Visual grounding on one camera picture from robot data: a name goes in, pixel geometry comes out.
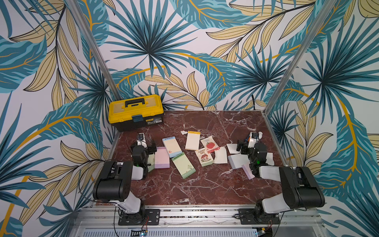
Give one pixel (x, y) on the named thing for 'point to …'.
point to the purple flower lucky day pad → (162, 160)
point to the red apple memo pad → (172, 147)
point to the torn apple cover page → (209, 144)
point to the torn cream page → (220, 155)
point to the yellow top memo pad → (193, 140)
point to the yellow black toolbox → (129, 114)
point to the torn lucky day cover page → (204, 157)
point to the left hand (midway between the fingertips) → (145, 141)
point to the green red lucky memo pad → (183, 165)
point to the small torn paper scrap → (183, 132)
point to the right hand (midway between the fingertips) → (247, 140)
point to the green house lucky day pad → (151, 164)
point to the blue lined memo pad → (237, 160)
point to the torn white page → (232, 148)
